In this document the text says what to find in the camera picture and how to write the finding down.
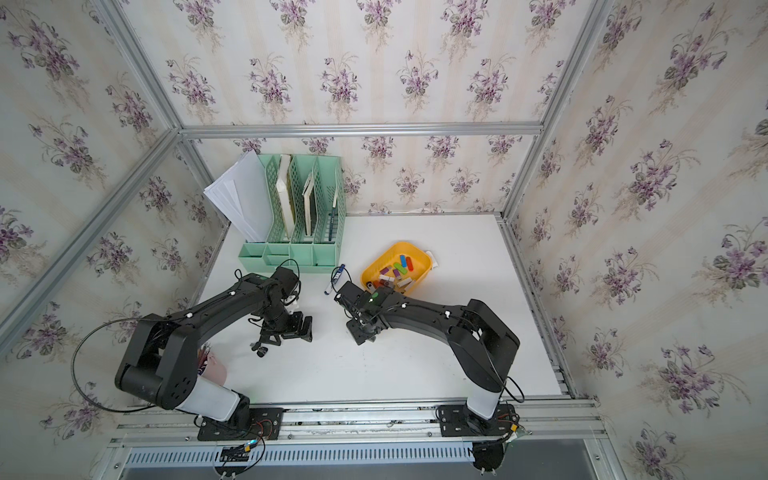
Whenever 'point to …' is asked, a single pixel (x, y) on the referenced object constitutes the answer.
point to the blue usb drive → (403, 260)
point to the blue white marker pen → (334, 279)
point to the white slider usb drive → (387, 277)
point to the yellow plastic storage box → (418, 265)
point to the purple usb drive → (384, 270)
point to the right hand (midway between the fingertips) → (365, 330)
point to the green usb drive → (400, 268)
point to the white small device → (433, 260)
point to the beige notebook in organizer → (306, 195)
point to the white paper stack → (242, 190)
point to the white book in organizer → (285, 197)
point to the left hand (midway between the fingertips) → (301, 341)
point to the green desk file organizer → (309, 253)
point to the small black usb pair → (261, 350)
